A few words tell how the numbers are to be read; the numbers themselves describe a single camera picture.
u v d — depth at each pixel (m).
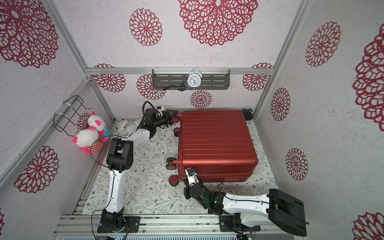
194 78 0.90
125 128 1.03
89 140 0.85
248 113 1.17
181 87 0.92
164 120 0.92
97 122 0.92
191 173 0.67
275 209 0.43
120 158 0.62
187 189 0.69
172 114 0.92
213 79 0.94
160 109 0.97
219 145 0.80
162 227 0.73
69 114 0.78
